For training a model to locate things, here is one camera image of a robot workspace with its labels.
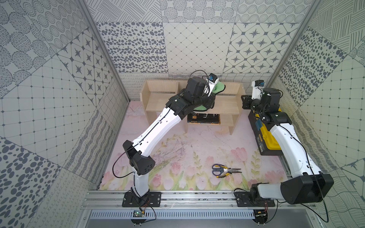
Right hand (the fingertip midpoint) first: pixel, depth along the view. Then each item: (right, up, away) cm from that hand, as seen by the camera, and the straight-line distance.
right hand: (242, 98), depth 76 cm
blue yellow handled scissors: (-11, -43, +7) cm, 45 cm away
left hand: (-18, +3, -8) cm, 20 cm away
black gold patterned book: (-19, -12, +15) cm, 27 cm away
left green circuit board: (-56, -60, -5) cm, 82 cm away
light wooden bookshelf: (-5, -1, +10) cm, 12 cm away
